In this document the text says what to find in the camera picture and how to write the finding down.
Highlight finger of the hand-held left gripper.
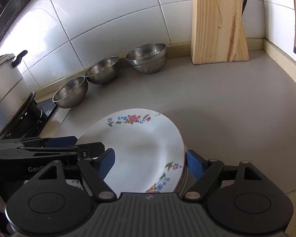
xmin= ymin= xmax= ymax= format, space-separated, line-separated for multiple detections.
xmin=39 ymin=136 xmax=78 ymax=150
xmin=64 ymin=142 xmax=106 ymax=159

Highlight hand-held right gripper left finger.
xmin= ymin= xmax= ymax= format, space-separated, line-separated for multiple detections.
xmin=24 ymin=148 xmax=117 ymax=201

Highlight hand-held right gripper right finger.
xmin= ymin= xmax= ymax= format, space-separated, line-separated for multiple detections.
xmin=183 ymin=149 xmax=264 ymax=201

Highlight white plate large pink flowers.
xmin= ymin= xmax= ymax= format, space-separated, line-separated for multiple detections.
xmin=174 ymin=143 xmax=188 ymax=193

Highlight white plate small flowers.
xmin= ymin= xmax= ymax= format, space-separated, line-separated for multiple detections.
xmin=65 ymin=108 xmax=186 ymax=193

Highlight stainless steel bowl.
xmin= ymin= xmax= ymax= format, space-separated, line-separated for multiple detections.
xmin=85 ymin=56 xmax=120 ymax=85
xmin=125 ymin=42 xmax=168 ymax=66
xmin=128 ymin=59 xmax=167 ymax=75
xmin=52 ymin=76 xmax=89 ymax=109

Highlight black glass gas stove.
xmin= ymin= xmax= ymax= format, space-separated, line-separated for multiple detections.
xmin=0 ymin=96 xmax=58 ymax=145

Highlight black burner grate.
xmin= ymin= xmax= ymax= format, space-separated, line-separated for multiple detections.
xmin=0 ymin=91 xmax=43 ymax=140

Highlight silver pressure cooker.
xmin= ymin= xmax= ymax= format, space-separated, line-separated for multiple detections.
xmin=0 ymin=50 xmax=37 ymax=139

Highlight grey silicone mat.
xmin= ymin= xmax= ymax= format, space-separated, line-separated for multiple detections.
xmin=58 ymin=46 xmax=296 ymax=195

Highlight wooden knife block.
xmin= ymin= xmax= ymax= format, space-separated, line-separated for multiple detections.
xmin=190 ymin=0 xmax=249 ymax=65

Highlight black range hood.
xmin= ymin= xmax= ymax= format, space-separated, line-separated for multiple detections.
xmin=0 ymin=0 xmax=47 ymax=57

